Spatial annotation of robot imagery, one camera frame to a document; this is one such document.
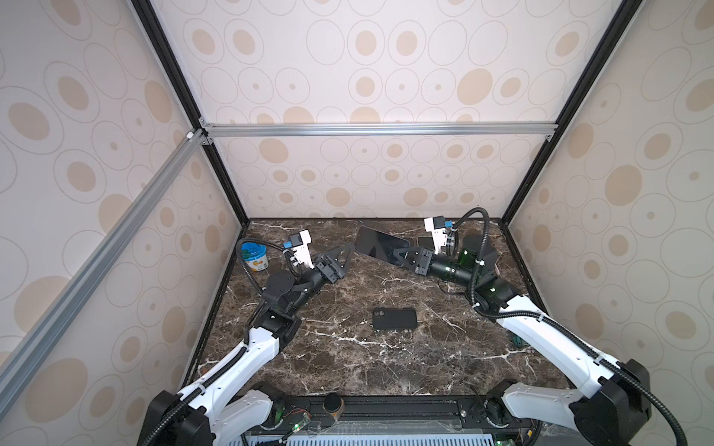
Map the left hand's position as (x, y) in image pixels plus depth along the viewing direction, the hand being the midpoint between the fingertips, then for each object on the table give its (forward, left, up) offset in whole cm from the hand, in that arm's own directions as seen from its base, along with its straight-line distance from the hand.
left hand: (355, 248), depth 66 cm
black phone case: (-2, -12, -35) cm, 37 cm away
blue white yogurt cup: (+17, +36, -26) cm, 47 cm away
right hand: (0, -10, -3) cm, 10 cm away
